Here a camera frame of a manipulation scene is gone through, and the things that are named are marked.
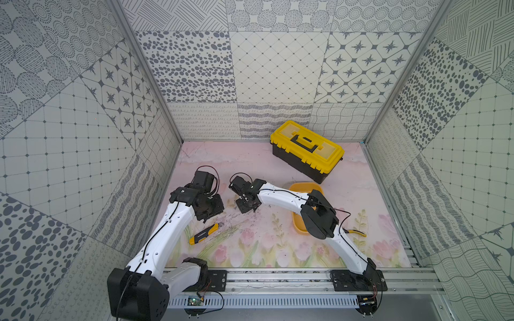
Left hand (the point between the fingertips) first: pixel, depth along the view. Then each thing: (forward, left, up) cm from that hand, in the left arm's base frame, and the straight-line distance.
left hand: (219, 206), depth 79 cm
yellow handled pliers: (-4, -58, -15) cm, 60 cm away
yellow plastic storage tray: (+18, -39, -14) cm, 45 cm away
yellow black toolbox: (+29, -37, +3) cm, 47 cm away
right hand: (+7, -10, -14) cm, 19 cm away
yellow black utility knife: (-8, +10, -13) cm, 18 cm away
